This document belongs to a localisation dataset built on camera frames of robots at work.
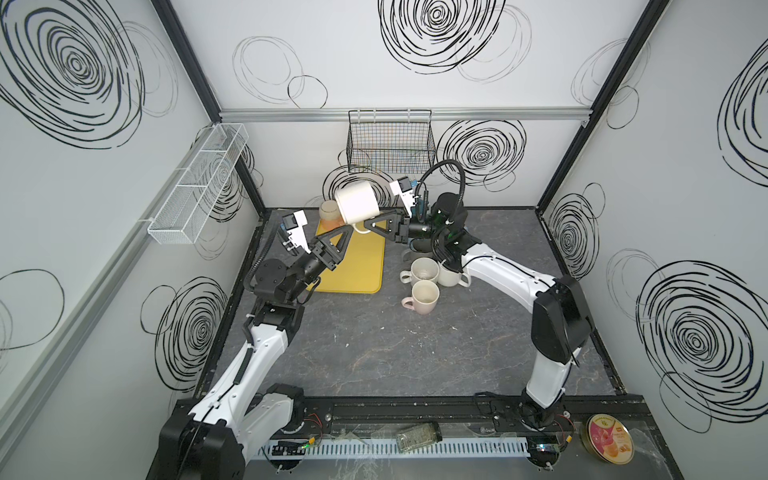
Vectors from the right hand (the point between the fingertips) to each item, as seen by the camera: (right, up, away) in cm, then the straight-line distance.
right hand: (363, 225), depth 67 cm
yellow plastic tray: (-4, -14, +34) cm, 37 cm away
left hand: (-2, -2, -3) cm, 4 cm away
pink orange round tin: (+57, -49, +1) cm, 75 cm away
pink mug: (+17, -21, +24) cm, 36 cm away
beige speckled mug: (+17, -13, +27) cm, 34 cm away
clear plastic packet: (+13, -49, +1) cm, 50 cm away
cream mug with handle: (+25, -16, +27) cm, 40 cm away
